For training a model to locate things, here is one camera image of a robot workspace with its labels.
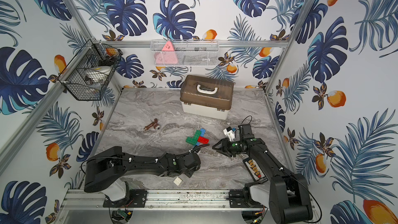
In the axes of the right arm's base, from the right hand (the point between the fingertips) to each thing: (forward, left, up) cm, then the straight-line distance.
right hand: (216, 148), depth 81 cm
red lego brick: (+8, +7, -7) cm, 13 cm away
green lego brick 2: (+9, +12, -6) cm, 16 cm away
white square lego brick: (-14, +19, -7) cm, 25 cm away
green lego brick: (+8, +16, -6) cm, 19 cm away
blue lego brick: (+14, +7, -7) cm, 18 cm away
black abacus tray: (-9, -21, -8) cm, 25 cm away
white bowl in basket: (+28, +61, +27) cm, 73 cm away
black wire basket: (+48, +76, +25) cm, 93 cm away
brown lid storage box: (+27, +5, +11) cm, 29 cm away
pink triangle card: (+45, +28, +27) cm, 60 cm away
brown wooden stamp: (+17, +36, -6) cm, 41 cm away
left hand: (-6, +12, -7) cm, 15 cm away
